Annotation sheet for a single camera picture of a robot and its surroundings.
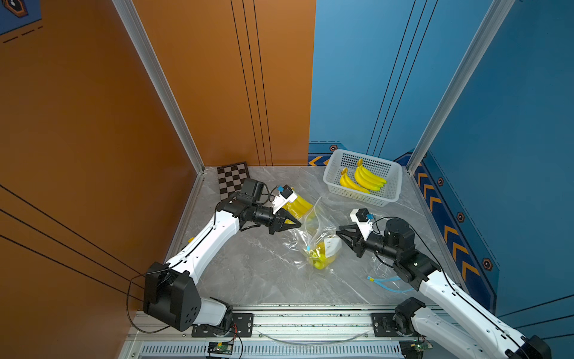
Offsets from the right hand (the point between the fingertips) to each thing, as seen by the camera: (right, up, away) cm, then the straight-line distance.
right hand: (340, 230), depth 73 cm
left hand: (-14, +2, 0) cm, 14 cm away
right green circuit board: (+25, -36, -4) cm, 44 cm away
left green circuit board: (-38, -38, -2) cm, 54 cm away
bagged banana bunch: (-8, -4, -1) cm, 9 cm away
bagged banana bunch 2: (-13, +5, +29) cm, 32 cm away
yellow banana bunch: (+22, +18, +39) cm, 48 cm away
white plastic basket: (+7, +19, +35) cm, 41 cm away
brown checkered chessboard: (-48, +18, +39) cm, 64 cm away
